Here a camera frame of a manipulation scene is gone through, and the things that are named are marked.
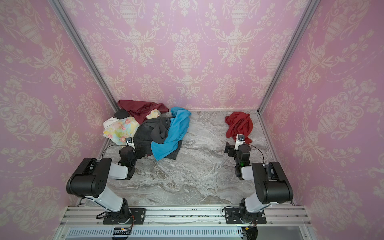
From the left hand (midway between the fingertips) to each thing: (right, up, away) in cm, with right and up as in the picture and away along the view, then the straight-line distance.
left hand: (134, 146), depth 95 cm
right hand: (+65, +3, -2) cm, 65 cm away
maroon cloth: (-5, +25, +21) cm, 33 cm away
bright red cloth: (+69, +15, +7) cm, 71 cm away
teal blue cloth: (+28, +13, +2) cm, 31 cm away
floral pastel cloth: (-13, +11, +7) cm, 18 cm away
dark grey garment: (+14, +10, -2) cm, 18 cm away
